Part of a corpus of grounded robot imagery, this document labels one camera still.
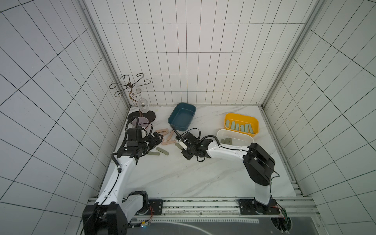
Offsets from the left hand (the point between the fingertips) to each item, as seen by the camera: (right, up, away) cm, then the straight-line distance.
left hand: (157, 142), depth 82 cm
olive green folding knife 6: (+46, -2, +16) cm, 49 cm away
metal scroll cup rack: (-19, +34, +6) cm, 39 cm away
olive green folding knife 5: (+44, -2, +16) cm, 47 cm away
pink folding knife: (0, +4, +19) cm, 19 cm away
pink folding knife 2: (+4, -3, +16) cm, 17 cm away
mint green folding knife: (+47, +10, +25) cm, 55 cm away
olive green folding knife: (+13, -2, -3) cm, 13 cm away
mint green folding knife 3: (+54, +7, +24) cm, 59 cm away
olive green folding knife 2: (+3, -9, +11) cm, 14 cm away
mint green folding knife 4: (+57, +7, +22) cm, 61 cm away
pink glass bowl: (-16, +11, +19) cm, 28 cm away
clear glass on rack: (-11, +22, +9) cm, 26 cm away
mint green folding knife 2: (+51, +8, +24) cm, 57 cm away
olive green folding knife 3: (-5, -9, +11) cm, 15 cm away
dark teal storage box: (+12, +14, +34) cm, 38 cm away
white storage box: (+46, 0, +18) cm, 49 cm away
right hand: (+16, -3, +9) cm, 19 cm away
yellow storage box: (+58, +10, +25) cm, 64 cm away
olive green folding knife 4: (+41, -2, +15) cm, 44 cm away
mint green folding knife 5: (+60, +7, +22) cm, 64 cm away
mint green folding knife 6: (+63, +6, +22) cm, 67 cm away
